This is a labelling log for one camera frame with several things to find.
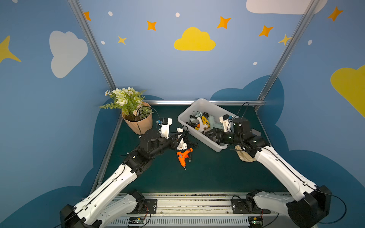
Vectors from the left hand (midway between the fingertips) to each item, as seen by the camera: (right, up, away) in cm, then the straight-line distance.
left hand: (183, 131), depth 68 cm
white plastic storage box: (+15, +19, +46) cm, 52 cm away
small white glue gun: (0, -7, -2) cm, 7 cm away
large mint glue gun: (+22, +3, +32) cm, 39 cm away
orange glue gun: (-1, -18, +23) cm, 29 cm away
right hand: (+16, -2, +9) cm, 18 cm away
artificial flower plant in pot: (-31, +11, +25) cm, 41 cm away
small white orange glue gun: (+14, +1, +33) cm, 36 cm away
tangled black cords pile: (+4, -11, +34) cm, 36 cm away
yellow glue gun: (+17, +4, +37) cm, 41 cm away
